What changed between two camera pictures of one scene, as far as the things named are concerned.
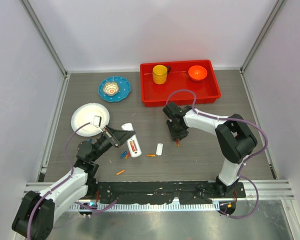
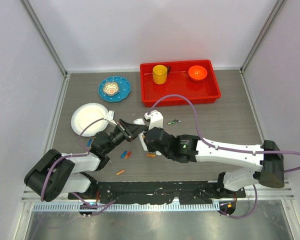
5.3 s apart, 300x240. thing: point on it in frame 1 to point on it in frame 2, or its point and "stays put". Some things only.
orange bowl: x=197 y=73 stays put
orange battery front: x=120 y=172 stays put
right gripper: x=175 y=135 to x=151 y=148
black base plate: x=188 y=192 stays put
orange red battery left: x=128 y=155 stays put
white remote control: x=137 y=152 to x=141 y=121
